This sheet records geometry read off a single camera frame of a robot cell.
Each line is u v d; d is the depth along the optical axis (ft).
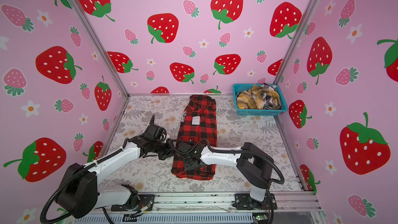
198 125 3.29
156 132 2.25
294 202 2.53
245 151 1.59
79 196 1.34
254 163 1.52
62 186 1.41
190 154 2.09
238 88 3.85
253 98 3.49
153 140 2.19
